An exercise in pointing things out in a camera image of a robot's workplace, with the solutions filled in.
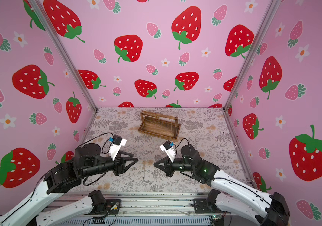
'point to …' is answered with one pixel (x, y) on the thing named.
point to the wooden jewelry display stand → (160, 125)
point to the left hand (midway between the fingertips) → (136, 158)
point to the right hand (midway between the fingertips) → (156, 163)
